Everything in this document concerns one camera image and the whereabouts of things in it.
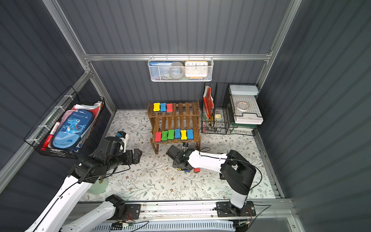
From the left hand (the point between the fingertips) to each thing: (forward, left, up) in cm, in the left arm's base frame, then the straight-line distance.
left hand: (132, 152), depth 70 cm
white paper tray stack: (+47, -70, -2) cm, 84 cm away
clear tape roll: (+35, -64, -3) cm, 74 cm away
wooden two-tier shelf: (+31, -26, -8) cm, 41 cm away
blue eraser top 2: (-1, -26, -22) cm, 34 cm away
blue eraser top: (+26, -13, +5) cm, 30 cm away
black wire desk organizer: (+40, -59, -9) cm, 72 cm away
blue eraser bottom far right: (+16, -29, -7) cm, 34 cm away
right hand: (+3, -22, -19) cm, 30 cm away
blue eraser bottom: (+16, -21, -7) cm, 27 cm away
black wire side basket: (+25, +36, +11) cm, 45 cm away
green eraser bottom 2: (+15, -18, -6) cm, 24 cm away
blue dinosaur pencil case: (+4, +25, +11) cm, 28 cm away
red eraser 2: (+14, -10, -7) cm, 18 cm away
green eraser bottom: (+14, -14, -7) cm, 21 cm away
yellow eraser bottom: (+15, -25, -7) cm, 30 cm away
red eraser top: (+25, -17, +5) cm, 31 cm away
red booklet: (+54, -45, -14) cm, 71 cm away
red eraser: (-1, -33, -20) cm, 38 cm away
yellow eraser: (+26, -9, +5) cm, 29 cm away
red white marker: (+3, +35, +10) cm, 36 cm away
